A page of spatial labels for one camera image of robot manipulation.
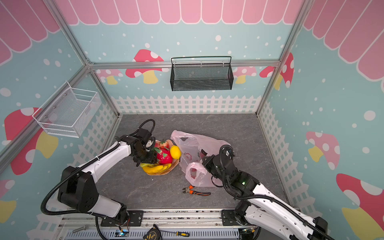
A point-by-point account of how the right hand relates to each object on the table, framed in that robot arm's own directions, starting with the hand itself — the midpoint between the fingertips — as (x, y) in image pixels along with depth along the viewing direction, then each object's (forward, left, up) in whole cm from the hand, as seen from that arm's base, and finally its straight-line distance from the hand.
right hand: (199, 157), depth 71 cm
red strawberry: (+17, +22, -15) cm, 32 cm away
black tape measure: (-29, +22, -19) cm, 41 cm away
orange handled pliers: (-9, +6, -21) cm, 24 cm away
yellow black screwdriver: (-28, +10, -21) cm, 37 cm away
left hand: (+4, +28, -14) cm, 32 cm away
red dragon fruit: (+8, +20, -13) cm, 25 cm away
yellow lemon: (+11, +14, -14) cm, 23 cm away
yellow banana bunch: (-2, +24, -10) cm, 26 cm away
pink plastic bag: (+15, +4, -18) cm, 24 cm away
